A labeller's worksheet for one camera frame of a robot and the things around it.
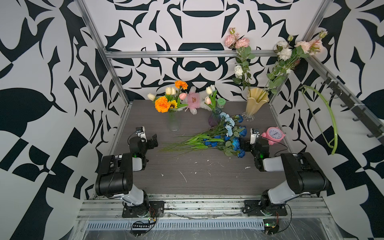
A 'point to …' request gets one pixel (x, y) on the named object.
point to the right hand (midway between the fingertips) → (249, 135)
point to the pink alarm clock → (274, 134)
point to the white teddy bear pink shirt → (195, 100)
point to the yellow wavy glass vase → (257, 98)
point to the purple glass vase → (215, 117)
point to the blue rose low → (241, 153)
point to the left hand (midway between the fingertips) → (146, 133)
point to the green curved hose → (334, 149)
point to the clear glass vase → (173, 123)
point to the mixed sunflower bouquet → (170, 101)
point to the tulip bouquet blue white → (211, 101)
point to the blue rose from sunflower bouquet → (241, 118)
